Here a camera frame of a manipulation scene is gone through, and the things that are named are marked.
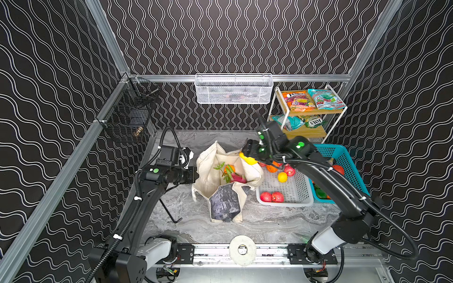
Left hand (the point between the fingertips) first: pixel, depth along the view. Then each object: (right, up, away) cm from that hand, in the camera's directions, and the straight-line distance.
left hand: (202, 175), depth 75 cm
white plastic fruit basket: (+47, -10, +16) cm, 51 cm away
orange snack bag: (+45, +34, +9) cm, 57 cm away
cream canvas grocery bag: (+9, -5, +19) cm, 22 cm away
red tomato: (+71, 0, +21) cm, 74 cm away
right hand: (+19, +10, -3) cm, 22 cm away
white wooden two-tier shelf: (+77, +32, +36) cm, 91 cm away
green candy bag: (+60, +27, +25) cm, 71 cm away
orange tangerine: (+35, 0, +23) cm, 42 cm away
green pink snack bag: (+58, +35, +9) cm, 68 cm away
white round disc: (+16, -34, -2) cm, 38 cm away
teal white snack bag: (+46, +26, +25) cm, 59 cm away
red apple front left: (+30, -12, +11) cm, 34 cm away
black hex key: (-18, -20, +11) cm, 29 cm away
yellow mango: (+19, +7, -10) cm, 23 cm away
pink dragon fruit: (+14, -3, +13) cm, 20 cm away
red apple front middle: (+35, -12, +11) cm, 39 cm away
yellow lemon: (+40, -3, +18) cm, 44 cm away
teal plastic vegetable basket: (+75, +7, +25) cm, 80 cm away
